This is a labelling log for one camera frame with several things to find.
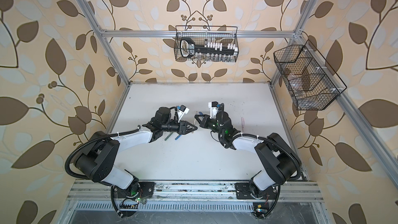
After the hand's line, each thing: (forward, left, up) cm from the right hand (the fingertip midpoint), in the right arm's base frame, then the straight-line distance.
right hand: (195, 117), depth 82 cm
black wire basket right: (+5, -57, +16) cm, 60 cm away
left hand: (-5, -1, -2) cm, 5 cm away
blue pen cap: (+14, -3, -16) cm, 21 cm away
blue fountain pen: (-3, +12, -17) cm, 21 cm away
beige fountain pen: (-3, +1, -2) cm, 3 cm away
